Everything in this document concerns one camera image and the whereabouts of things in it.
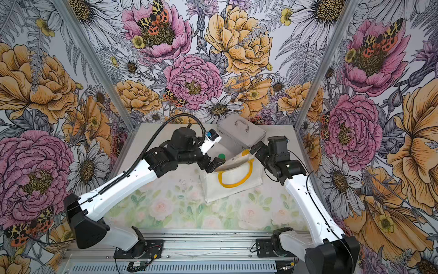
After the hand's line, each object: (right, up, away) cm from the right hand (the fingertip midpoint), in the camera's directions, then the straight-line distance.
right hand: (256, 156), depth 79 cm
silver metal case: (-7, +11, +20) cm, 24 cm away
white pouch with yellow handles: (-9, -11, +8) cm, 16 cm away
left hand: (-19, 0, -7) cm, 20 cm away
